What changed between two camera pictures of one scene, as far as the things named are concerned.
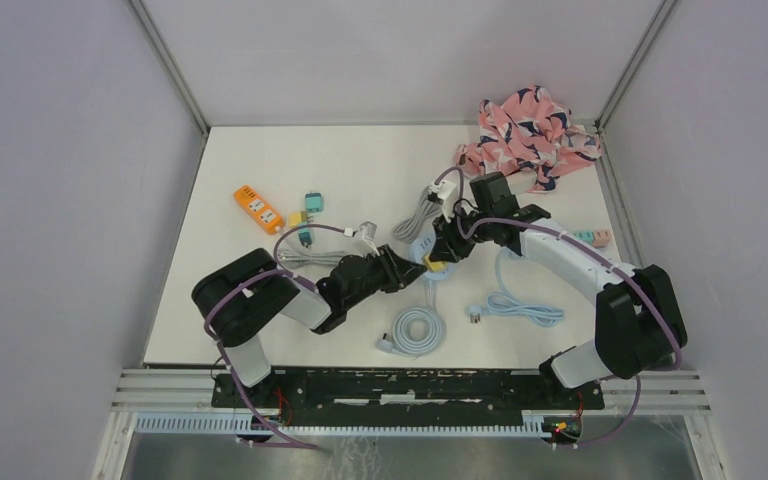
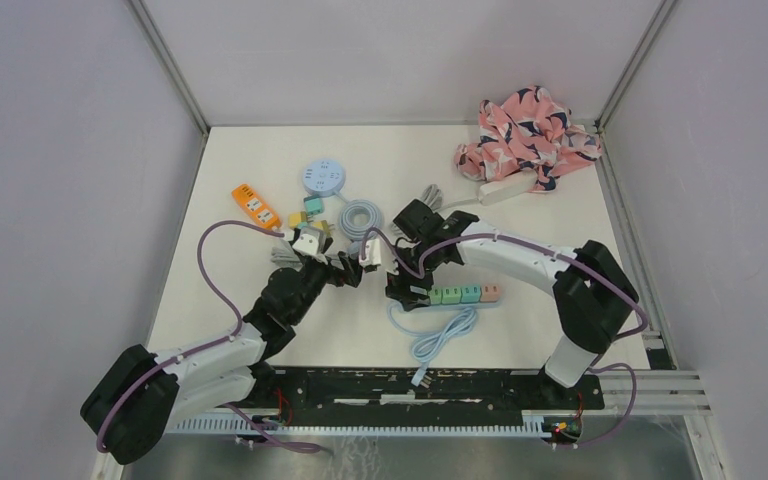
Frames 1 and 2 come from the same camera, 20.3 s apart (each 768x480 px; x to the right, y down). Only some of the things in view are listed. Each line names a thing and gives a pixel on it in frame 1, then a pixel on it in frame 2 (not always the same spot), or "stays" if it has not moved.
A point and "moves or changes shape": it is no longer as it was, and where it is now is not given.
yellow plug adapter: [295, 218] stays
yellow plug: [436, 266] moves or changes shape
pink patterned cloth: [530, 132] stays
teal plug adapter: [313, 202] stays
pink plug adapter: [601, 237] → [490, 293]
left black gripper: [397, 272] → [350, 274]
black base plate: [380, 395] stays
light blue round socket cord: [420, 332] → [323, 178]
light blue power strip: [609, 245] moves or changes shape
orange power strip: [269, 219] stays
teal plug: [585, 235] → [470, 294]
